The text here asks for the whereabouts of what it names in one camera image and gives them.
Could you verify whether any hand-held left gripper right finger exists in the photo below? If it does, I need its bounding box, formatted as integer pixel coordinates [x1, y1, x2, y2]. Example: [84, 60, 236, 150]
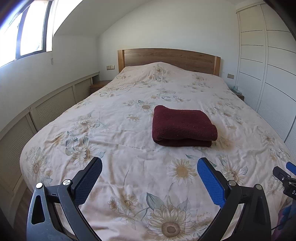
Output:
[197, 158, 271, 241]

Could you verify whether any white wardrobe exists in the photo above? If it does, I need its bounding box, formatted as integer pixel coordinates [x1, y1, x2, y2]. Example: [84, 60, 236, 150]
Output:
[236, 3, 296, 153]

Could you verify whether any black framed window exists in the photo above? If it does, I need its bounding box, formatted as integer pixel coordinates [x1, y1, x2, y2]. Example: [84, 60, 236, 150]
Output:
[0, 0, 55, 67]

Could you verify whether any maroon knit sweater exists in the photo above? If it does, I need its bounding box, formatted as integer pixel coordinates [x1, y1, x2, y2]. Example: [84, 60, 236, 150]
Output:
[152, 105, 218, 147]

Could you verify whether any bed with floral duvet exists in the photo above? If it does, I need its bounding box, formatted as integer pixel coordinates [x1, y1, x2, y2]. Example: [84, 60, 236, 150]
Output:
[20, 62, 293, 241]

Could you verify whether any black cable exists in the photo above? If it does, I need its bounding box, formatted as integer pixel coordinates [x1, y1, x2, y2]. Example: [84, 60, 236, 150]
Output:
[270, 221, 286, 231]

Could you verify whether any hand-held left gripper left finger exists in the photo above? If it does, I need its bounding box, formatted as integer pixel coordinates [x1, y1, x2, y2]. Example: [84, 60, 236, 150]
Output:
[26, 157, 103, 241]

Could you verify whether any wooden nightstand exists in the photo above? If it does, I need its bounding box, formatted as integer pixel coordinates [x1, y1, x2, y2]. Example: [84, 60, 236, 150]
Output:
[231, 89, 245, 100]
[90, 80, 112, 93]

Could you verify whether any beige louvered low cabinet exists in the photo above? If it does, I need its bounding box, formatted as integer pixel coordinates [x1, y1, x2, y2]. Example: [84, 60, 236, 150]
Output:
[0, 72, 100, 195]

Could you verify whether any wooden headboard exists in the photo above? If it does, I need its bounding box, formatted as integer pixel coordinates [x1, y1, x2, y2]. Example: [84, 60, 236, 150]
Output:
[117, 48, 221, 76]

